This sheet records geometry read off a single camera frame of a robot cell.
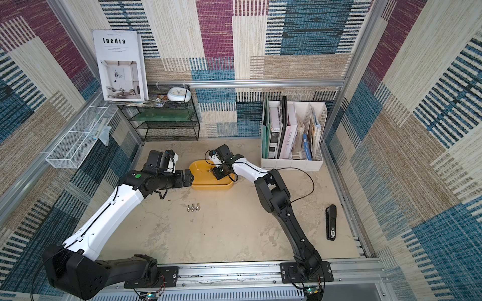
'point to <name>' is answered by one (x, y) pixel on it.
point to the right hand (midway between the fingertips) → (215, 172)
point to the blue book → (306, 147)
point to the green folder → (266, 131)
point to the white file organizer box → (292, 135)
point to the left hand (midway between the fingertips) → (184, 177)
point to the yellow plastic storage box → (204, 178)
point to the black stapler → (331, 219)
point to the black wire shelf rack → (162, 120)
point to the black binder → (283, 125)
